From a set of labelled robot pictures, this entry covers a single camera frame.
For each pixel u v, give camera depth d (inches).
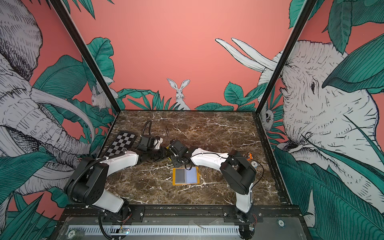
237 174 18.6
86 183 17.4
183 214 29.8
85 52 33.1
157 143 30.7
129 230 27.6
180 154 26.7
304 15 28.2
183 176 33.9
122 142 38.6
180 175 34.2
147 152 28.5
